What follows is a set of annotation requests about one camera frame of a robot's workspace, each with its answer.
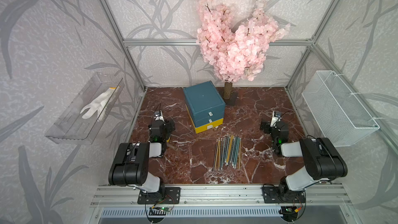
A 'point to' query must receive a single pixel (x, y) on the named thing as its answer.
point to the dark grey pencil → (223, 163)
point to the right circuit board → (289, 210)
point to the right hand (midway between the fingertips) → (270, 118)
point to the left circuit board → (160, 210)
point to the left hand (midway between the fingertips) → (164, 119)
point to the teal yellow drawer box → (205, 104)
